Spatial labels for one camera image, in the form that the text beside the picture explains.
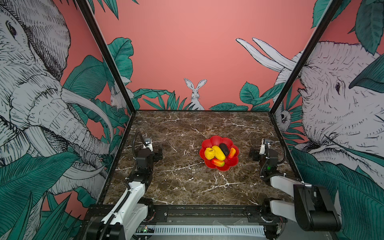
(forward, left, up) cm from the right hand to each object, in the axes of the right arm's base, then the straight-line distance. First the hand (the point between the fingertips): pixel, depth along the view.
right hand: (258, 144), depth 89 cm
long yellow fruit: (-3, +24, -6) cm, 25 cm away
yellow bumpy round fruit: (-4, +30, -4) cm, 31 cm away
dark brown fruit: (+2, +20, -7) cm, 22 cm away
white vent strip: (-42, +9, -10) cm, 45 cm away
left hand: (-4, +65, +6) cm, 65 cm away
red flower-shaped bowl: (+7, +25, -6) cm, 27 cm away
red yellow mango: (-9, +25, -7) cm, 27 cm away
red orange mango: (-2, +15, -6) cm, 16 cm away
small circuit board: (-42, +62, -9) cm, 76 cm away
